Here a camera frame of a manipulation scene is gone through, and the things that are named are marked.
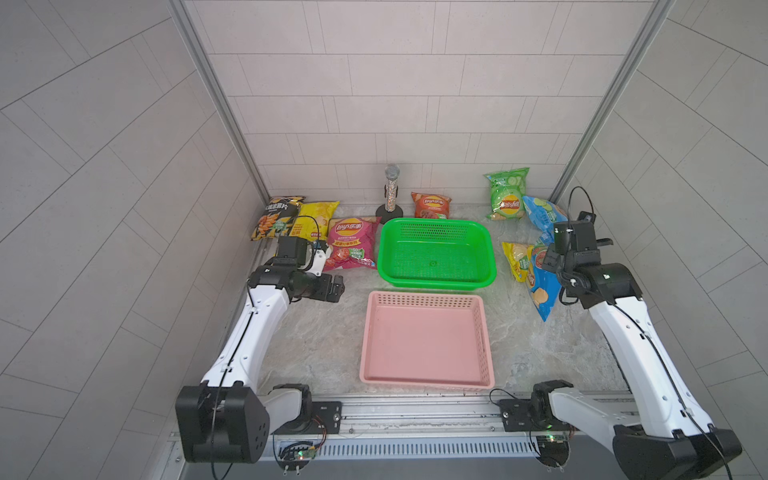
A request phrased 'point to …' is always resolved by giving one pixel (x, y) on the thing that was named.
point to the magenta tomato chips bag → (353, 243)
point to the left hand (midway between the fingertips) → (332, 280)
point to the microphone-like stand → (390, 210)
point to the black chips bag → (277, 218)
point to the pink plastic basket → (426, 340)
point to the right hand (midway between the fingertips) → (559, 250)
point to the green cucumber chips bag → (507, 190)
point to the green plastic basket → (435, 254)
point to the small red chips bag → (431, 206)
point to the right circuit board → (554, 450)
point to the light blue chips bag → (544, 214)
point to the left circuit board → (296, 456)
